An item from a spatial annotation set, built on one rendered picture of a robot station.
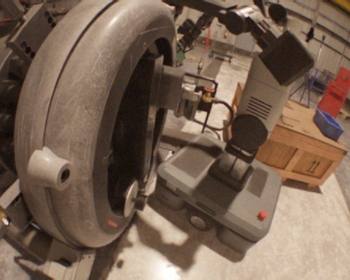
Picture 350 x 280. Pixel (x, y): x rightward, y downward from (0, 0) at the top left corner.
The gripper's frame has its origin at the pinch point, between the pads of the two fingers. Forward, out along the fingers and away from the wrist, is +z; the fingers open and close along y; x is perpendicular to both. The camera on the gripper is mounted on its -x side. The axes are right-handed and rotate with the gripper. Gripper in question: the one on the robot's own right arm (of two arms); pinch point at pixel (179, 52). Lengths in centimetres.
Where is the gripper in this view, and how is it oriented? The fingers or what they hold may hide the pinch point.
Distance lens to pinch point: 121.1
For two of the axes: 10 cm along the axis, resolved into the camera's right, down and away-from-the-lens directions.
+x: 6.1, 7.9, -0.4
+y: -5.8, 4.1, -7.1
